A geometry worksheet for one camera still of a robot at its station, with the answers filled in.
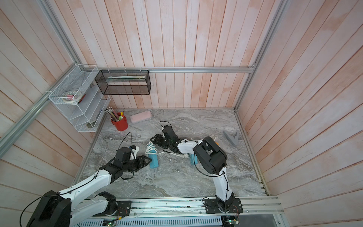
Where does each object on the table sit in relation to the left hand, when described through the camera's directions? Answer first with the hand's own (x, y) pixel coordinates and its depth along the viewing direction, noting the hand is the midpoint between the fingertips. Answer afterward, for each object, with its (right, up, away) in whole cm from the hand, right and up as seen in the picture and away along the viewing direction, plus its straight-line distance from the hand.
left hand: (148, 163), depth 84 cm
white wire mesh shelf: (-34, +30, -6) cm, 46 cm away
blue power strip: (+2, +5, +3) cm, 6 cm away
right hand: (+1, +13, +9) cm, 16 cm away
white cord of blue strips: (0, +8, +4) cm, 9 cm away
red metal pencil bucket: (-26, +23, +22) cm, 41 cm away
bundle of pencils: (-27, +29, +15) cm, 42 cm away
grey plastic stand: (+59, +12, +14) cm, 61 cm away
